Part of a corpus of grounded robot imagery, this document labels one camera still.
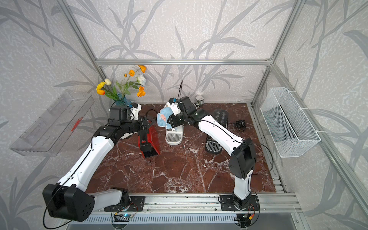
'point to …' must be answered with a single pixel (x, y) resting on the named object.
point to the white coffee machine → (174, 136)
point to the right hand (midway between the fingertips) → (168, 119)
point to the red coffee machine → (148, 143)
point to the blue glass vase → (122, 102)
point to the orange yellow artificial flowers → (134, 78)
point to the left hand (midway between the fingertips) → (152, 121)
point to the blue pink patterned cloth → (165, 113)
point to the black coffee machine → (212, 147)
